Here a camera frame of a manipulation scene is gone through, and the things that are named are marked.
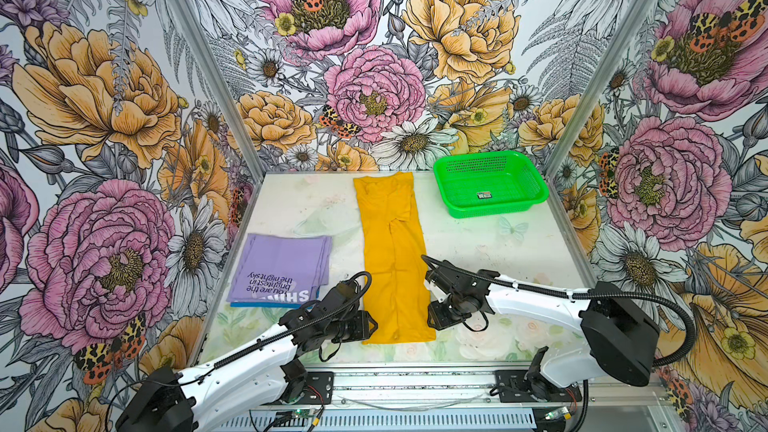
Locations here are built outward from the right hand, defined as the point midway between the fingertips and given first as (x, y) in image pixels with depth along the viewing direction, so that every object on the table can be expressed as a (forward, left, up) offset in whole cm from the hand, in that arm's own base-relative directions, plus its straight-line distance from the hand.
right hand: (439, 331), depth 81 cm
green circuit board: (-17, +34, -2) cm, 38 cm away
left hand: (-1, +19, 0) cm, 19 cm away
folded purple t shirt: (+19, +46, +1) cm, 50 cm away
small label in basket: (+50, -23, -2) cm, 55 cm away
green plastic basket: (+57, -27, -3) cm, 63 cm away
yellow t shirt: (+13, +12, -2) cm, 18 cm away
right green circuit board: (-18, -26, -3) cm, 32 cm away
